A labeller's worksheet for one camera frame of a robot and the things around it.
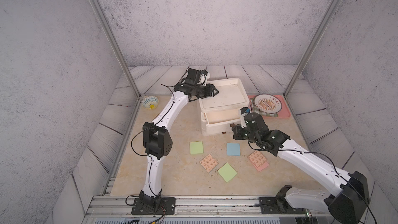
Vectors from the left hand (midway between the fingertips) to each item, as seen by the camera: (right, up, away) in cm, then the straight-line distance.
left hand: (219, 92), depth 87 cm
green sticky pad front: (+4, -42, -3) cm, 43 cm away
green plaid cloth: (+28, -11, +24) cm, 38 cm away
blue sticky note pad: (+9, -33, +5) cm, 34 cm away
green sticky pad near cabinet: (-13, -32, +7) cm, 35 cm away
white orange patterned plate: (+38, -5, +28) cm, 47 cm away
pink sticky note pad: (+23, -40, -2) cm, 47 cm away
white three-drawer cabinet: (+8, -1, +2) cm, 8 cm away
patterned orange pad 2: (+21, -36, 0) cm, 42 cm away
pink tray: (+48, -12, +24) cm, 55 cm away
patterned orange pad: (-6, -39, 0) cm, 39 cm away
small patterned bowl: (-47, -5, +28) cm, 55 cm away
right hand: (+6, -18, -9) cm, 21 cm away
